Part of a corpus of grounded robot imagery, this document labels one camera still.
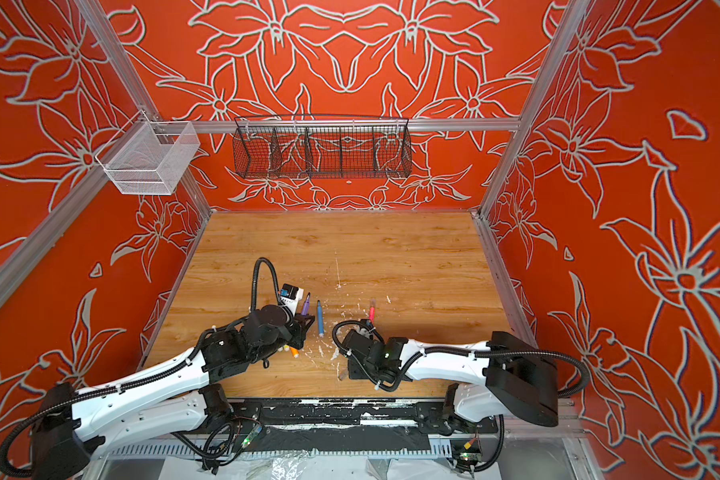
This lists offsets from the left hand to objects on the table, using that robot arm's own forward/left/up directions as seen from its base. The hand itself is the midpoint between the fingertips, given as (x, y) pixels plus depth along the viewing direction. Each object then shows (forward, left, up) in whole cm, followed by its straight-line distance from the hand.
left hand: (313, 316), depth 76 cm
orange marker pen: (-5, +6, -14) cm, 16 cm away
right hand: (-9, -9, -13) cm, 18 cm away
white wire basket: (+42, +57, +18) cm, 73 cm away
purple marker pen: (0, +1, +5) cm, 5 cm away
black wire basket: (+55, +4, +15) cm, 57 cm away
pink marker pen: (+9, -16, -13) cm, 23 cm away
